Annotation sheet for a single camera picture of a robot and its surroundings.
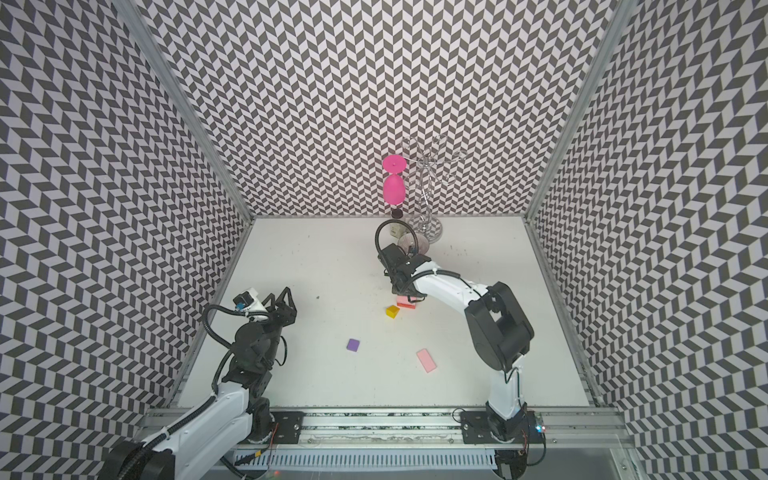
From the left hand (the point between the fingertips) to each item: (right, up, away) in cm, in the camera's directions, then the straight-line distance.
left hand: (284, 291), depth 82 cm
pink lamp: (+30, +32, +16) cm, 47 cm away
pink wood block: (+40, -20, +2) cm, 45 cm away
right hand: (+36, -2, +9) cm, 37 cm away
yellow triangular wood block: (+30, -8, +11) cm, 32 cm away
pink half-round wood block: (+34, -5, +14) cm, 37 cm away
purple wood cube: (+18, -16, +4) cm, 25 cm away
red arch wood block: (+34, -7, +14) cm, 37 cm away
